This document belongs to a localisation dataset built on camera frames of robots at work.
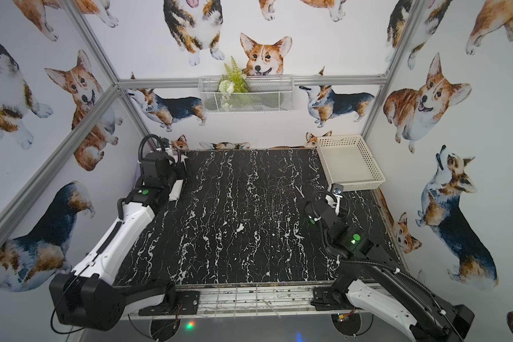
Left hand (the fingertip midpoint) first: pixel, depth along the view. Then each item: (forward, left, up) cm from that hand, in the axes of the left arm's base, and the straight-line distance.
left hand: (176, 154), depth 78 cm
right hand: (-17, -50, -6) cm, 53 cm away
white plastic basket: (+18, -75, -26) cm, 82 cm away
